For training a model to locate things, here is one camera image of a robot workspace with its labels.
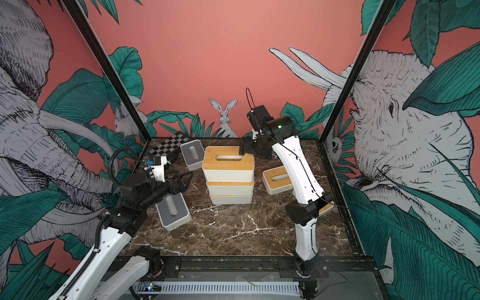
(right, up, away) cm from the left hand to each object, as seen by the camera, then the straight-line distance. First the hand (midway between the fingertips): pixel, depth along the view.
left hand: (187, 170), depth 71 cm
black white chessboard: (-21, +15, +44) cm, 51 cm away
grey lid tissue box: (-12, -21, +17) cm, 30 cm away
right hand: (+23, +8, +2) cm, 24 cm away
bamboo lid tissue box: (+14, +2, +3) cm, 15 cm away
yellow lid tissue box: (+14, -16, +19) cm, 29 cm away
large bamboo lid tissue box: (+16, -9, +10) cm, 20 cm away
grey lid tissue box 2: (-9, +7, +39) cm, 41 cm away
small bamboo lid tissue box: (+39, -8, +25) cm, 47 cm away
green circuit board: (-13, -45, 0) cm, 47 cm away
